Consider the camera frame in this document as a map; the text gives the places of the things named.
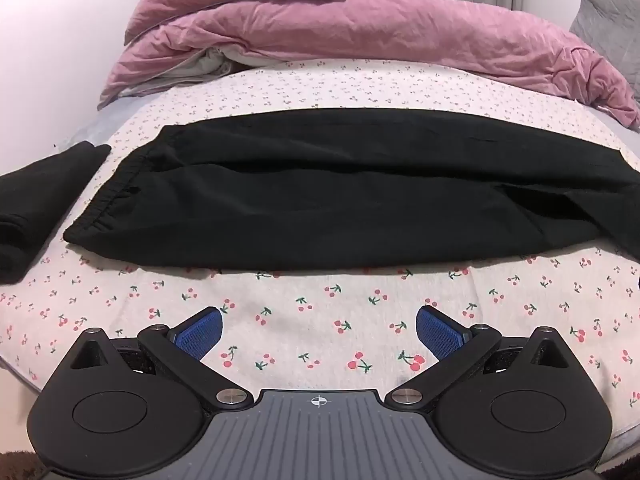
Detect cherry-print bedsheet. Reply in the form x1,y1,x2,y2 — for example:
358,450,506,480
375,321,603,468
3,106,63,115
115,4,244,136
0,57,640,433

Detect folded black cloth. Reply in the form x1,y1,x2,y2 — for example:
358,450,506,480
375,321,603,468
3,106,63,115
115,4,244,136
0,143,112,284

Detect black pants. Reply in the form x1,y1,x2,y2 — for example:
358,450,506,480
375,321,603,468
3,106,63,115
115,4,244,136
63,109,640,270

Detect brown fleece garment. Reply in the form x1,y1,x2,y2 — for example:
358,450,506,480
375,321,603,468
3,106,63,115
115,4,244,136
0,451,47,480

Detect pink duvet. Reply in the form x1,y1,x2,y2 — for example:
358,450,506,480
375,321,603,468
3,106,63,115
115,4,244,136
97,0,640,128

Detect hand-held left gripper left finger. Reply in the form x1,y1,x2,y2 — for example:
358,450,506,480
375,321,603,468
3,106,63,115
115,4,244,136
70,306,256,408

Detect light grey fitted sheet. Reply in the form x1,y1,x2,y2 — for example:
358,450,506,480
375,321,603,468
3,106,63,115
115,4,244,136
50,94,148,161

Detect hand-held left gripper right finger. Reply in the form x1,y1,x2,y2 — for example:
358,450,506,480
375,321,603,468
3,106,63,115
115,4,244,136
384,305,571,408

